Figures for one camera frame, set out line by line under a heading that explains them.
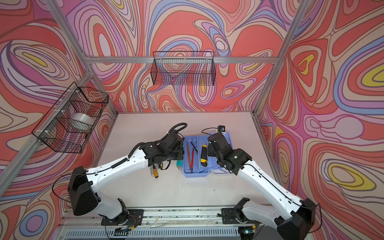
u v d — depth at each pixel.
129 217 0.73
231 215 0.73
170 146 0.58
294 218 0.38
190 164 0.91
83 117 0.74
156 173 0.88
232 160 0.50
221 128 0.65
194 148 0.98
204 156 0.87
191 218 0.73
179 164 0.75
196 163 0.94
